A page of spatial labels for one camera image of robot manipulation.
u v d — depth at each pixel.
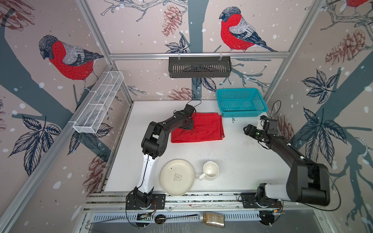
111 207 0.74
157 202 0.73
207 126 1.04
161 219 0.67
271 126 0.70
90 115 0.72
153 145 0.58
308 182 0.42
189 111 0.85
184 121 0.78
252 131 0.81
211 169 0.82
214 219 0.65
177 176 0.81
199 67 1.05
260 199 0.67
